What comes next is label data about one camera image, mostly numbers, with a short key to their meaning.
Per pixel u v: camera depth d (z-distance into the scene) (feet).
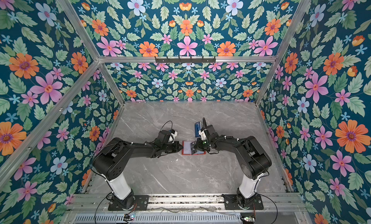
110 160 1.60
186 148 3.06
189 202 2.46
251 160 1.58
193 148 3.00
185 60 3.05
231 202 2.40
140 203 2.41
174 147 2.76
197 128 3.33
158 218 2.31
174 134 2.95
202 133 2.91
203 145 2.69
